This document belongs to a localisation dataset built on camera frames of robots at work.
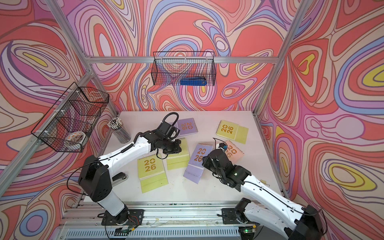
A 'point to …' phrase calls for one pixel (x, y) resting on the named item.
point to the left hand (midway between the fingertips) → (184, 150)
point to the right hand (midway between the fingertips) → (203, 162)
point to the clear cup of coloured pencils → (116, 125)
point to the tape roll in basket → (75, 138)
